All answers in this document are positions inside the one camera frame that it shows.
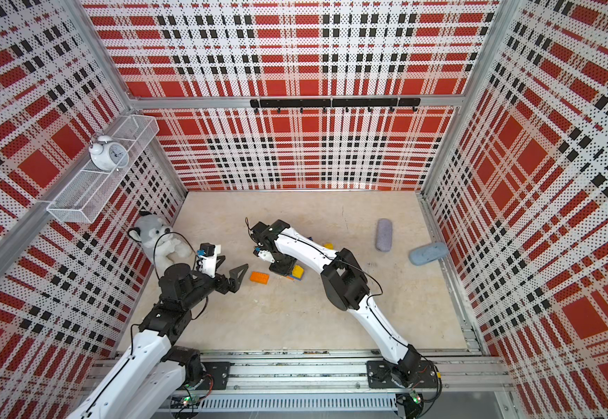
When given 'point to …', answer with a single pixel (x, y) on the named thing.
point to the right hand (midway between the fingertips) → (295, 265)
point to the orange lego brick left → (259, 278)
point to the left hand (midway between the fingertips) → (240, 261)
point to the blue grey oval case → (427, 253)
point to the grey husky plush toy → (155, 235)
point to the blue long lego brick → (291, 275)
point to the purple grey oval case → (384, 235)
